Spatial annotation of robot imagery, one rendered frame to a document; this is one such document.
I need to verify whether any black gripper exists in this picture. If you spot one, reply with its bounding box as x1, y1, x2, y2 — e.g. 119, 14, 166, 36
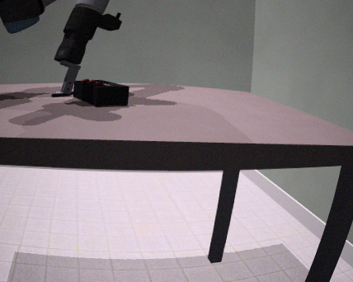
54, 0, 122, 95

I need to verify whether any black power strip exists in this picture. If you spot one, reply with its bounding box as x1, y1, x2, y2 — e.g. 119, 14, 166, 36
51, 79, 129, 107

